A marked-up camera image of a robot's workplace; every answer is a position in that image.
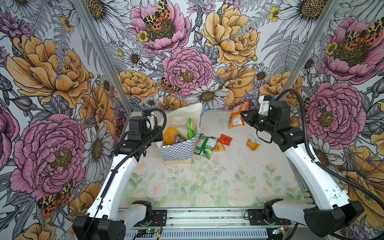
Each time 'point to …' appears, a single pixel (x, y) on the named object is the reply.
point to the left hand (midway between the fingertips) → (161, 134)
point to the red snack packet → (225, 139)
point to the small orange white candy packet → (219, 147)
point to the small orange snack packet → (253, 146)
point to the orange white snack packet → (235, 118)
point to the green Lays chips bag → (191, 131)
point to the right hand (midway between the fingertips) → (239, 117)
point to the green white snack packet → (205, 145)
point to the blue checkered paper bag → (181, 154)
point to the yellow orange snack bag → (170, 136)
